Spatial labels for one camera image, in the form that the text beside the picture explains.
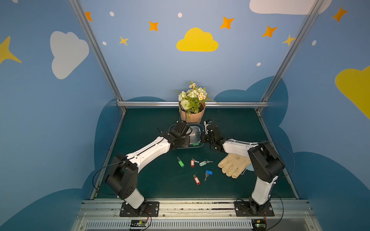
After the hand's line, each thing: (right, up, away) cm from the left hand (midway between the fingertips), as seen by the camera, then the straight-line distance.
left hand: (186, 138), depth 87 cm
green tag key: (-4, -16, +4) cm, 17 cm away
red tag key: (+4, -16, +4) cm, 17 cm away
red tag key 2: (+6, -24, -3) cm, 25 cm away
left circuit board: (-24, -42, -16) cm, 51 cm away
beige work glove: (+30, -17, +3) cm, 35 cm away
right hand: (+12, +3, +10) cm, 17 cm away
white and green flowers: (+3, +24, 0) cm, 24 cm away
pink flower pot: (+6, +13, +11) cm, 18 cm away
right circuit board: (+38, -43, -15) cm, 59 cm away
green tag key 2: (+7, -5, +13) cm, 16 cm away
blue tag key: (+13, -21, -1) cm, 25 cm away
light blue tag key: (+11, -16, +4) cm, 20 cm away
